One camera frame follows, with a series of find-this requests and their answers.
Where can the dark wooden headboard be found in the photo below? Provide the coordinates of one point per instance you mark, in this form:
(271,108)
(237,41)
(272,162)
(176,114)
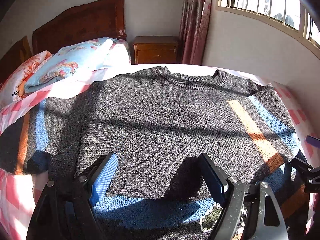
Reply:
(102,18)
(14,57)

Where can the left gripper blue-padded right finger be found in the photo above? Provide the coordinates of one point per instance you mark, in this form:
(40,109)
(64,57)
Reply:
(264,220)

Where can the barred window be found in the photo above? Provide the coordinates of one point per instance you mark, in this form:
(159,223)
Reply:
(288,16)

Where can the pink floral curtain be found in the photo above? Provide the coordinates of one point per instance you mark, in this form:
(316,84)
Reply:
(193,30)

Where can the pink checked bed sheet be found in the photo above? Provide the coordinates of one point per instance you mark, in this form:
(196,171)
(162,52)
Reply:
(20,154)

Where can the wooden nightstand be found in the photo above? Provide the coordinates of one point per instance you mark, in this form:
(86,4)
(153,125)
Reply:
(155,49)

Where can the pink floral pillow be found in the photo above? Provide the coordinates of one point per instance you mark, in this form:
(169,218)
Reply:
(13,88)

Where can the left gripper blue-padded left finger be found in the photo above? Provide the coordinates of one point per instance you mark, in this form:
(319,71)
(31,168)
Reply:
(65,208)

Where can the light blue floral folded quilt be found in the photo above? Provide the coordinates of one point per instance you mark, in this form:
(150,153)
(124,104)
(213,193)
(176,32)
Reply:
(69,61)

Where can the grey knit striped sweater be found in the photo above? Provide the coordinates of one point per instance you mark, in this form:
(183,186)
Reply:
(160,134)

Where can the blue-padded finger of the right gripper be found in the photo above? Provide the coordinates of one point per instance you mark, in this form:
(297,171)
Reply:
(315,142)

